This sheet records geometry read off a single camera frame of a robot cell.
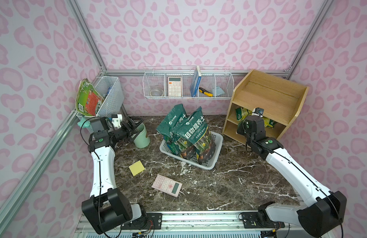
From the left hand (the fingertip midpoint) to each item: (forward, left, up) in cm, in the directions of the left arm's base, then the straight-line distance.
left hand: (139, 123), depth 74 cm
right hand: (+3, -53, -2) cm, 54 cm away
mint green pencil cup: (+6, +7, -25) cm, 27 cm away
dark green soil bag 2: (+3, -27, -8) cm, 29 cm away
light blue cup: (+34, -46, -6) cm, 57 cm away
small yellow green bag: (+17, -58, -10) cm, 61 cm away
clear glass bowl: (+29, -4, -4) cm, 30 cm away
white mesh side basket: (+25, +22, +3) cm, 34 cm away
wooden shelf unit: (+18, -78, -1) cm, 80 cm away
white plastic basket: (-8, -37, -30) cm, 49 cm away
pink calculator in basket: (+31, -16, -1) cm, 35 cm away
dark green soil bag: (+3, -12, -7) cm, 14 cm away
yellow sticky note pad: (-9, +9, -33) cm, 35 cm away
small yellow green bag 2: (+9, -72, -10) cm, 73 cm away
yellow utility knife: (+31, -36, -5) cm, 48 cm away
